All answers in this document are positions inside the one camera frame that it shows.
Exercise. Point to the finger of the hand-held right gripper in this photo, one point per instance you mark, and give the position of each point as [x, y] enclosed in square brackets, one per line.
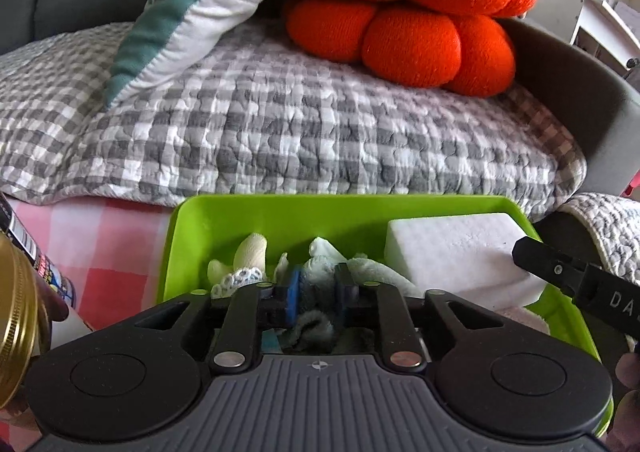
[550, 267]

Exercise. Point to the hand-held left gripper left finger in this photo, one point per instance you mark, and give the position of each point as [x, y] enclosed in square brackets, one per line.
[292, 294]

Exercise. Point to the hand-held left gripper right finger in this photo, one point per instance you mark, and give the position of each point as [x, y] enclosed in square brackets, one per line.
[345, 292]

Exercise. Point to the pink fuzzy sock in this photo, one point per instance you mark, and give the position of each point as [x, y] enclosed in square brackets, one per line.
[525, 319]

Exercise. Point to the cream lace-trimmed sock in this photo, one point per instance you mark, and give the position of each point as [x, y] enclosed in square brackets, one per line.
[250, 249]

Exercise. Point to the green plastic box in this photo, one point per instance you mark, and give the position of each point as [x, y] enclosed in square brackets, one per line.
[300, 217]

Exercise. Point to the white sponge block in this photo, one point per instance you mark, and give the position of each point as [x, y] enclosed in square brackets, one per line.
[450, 247]

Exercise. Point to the person's right hand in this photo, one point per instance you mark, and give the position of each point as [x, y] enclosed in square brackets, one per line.
[627, 377]

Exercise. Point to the grey patterned quilt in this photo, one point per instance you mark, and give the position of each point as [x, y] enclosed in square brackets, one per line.
[605, 227]

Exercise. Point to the grey checked quilted cushion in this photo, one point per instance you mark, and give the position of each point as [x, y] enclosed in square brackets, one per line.
[300, 132]

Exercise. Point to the pink checked tablecloth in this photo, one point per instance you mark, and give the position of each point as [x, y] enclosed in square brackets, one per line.
[115, 257]

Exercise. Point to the grey sofa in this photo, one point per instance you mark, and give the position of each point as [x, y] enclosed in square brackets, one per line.
[575, 82]

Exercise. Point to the white shelf unit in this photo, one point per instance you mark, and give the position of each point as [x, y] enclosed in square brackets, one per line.
[600, 17]

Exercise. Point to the small bottle with dark label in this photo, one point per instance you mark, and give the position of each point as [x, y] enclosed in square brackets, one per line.
[25, 247]

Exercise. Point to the glass jar with gold lid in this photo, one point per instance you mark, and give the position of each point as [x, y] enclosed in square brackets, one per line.
[15, 312]

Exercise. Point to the white and green pillow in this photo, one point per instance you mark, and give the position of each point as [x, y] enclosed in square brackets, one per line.
[200, 7]

